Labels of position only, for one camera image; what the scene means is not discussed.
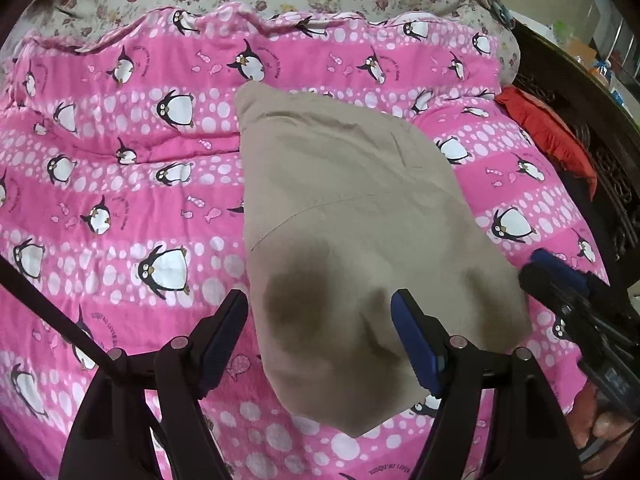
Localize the beige jacket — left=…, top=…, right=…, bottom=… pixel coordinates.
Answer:
left=234, top=82, right=530, bottom=437

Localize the person right hand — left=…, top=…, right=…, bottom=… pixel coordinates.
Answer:
left=565, top=382, right=632, bottom=479

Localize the red cloth right side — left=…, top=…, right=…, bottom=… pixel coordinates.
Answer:
left=496, top=86, right=598, bottom=200

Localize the pink penguin blanket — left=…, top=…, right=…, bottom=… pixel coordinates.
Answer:
left=1, top=3, right=608, bottom=479

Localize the dark wooden bed frame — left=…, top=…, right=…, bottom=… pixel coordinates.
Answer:
left=513, top=24, right=639, bottom=306

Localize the black cable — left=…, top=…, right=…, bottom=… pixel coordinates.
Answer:
left=0, top=257, right=174, bottom=456

